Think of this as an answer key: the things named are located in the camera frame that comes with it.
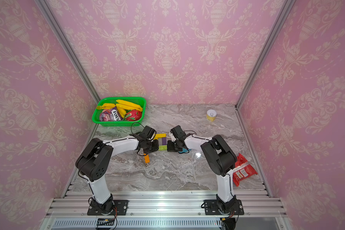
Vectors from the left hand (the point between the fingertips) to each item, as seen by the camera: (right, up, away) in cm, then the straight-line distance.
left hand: (160, 149), depth 95 cm
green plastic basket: (-18, +34, +20) cm, 44 cm away
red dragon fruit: (-21, +23, +10) cm, 33 cm away
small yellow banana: (-44, +31, +17) cm, 56 cm away
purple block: (+3, +5, +5) cm, 7 cm away
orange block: (-8, -5, -4) cm, 10 cm away
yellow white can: (+38, +24, +14) cm, 47 cm away
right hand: (+3, -1, -1) cm, 4 cm away
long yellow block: (+2, +9, +7) cm, 11 cm away
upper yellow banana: (-27, +31, +15) cm, 44 cm away
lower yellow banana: (-31, +26, +14) cm, 43 cm away
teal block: (+16, 0, -3) cm, 17 cm away
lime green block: (+2, +1, 0) cm, 2 cm away
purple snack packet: (-37, +24, +11) cm, 45 cm away
